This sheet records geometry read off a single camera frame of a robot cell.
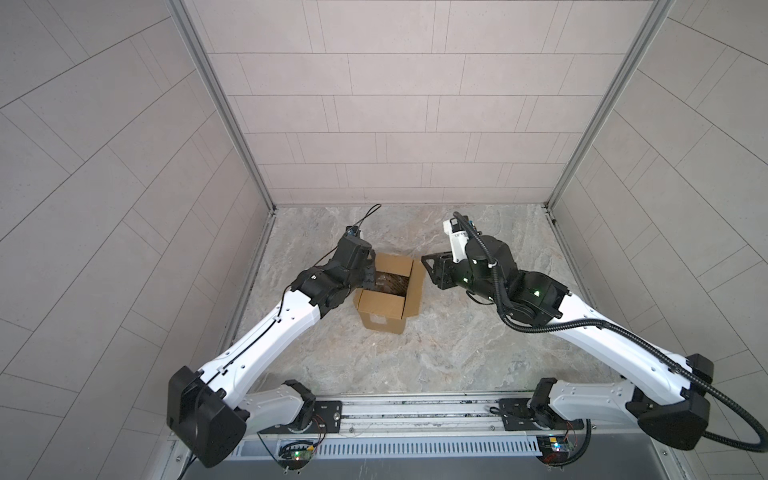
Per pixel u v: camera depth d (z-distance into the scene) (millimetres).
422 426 707
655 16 713
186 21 723
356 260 562
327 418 707
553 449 678
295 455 650
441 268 559
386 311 739
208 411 360
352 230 654
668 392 380
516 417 705
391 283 830
